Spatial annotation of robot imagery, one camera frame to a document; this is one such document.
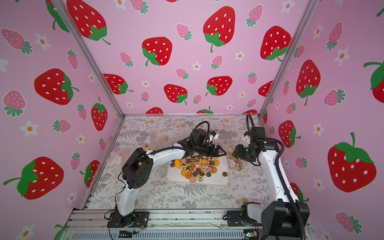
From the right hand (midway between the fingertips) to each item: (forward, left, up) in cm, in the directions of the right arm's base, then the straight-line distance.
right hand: (235, 154), depth 79 cm
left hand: (+1, +6, -3) cm, 6 cm away
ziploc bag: (0, -2, -9) cm, 9 cm away
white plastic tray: (-2, +11, -16) cm, 20 cm away
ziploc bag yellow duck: (+13, +49, -10) cm, 52 cm away
